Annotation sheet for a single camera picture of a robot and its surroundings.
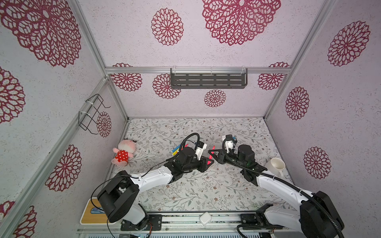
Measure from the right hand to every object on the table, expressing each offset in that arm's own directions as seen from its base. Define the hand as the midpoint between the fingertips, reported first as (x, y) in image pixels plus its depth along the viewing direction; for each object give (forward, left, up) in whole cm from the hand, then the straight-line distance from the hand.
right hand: (209, 150), depth 77 cm
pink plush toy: (+9, +51, -13) cm, 54 cm away
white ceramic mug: (+3, -42, -21) cm, 47 cm away
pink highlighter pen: (-3, -1, -1) cm, 3 cm away
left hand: (-4, -2, -7) cm, 8 cm away
